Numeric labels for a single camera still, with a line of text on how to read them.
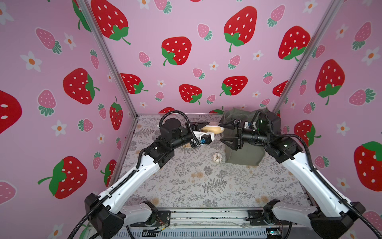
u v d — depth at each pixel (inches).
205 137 20.3
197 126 22.7
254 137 21.1
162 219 29.1
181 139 21.8
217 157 37.1
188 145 22.5
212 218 29.5
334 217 15.2
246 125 25.1
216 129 24.2
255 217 28.7
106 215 14.4
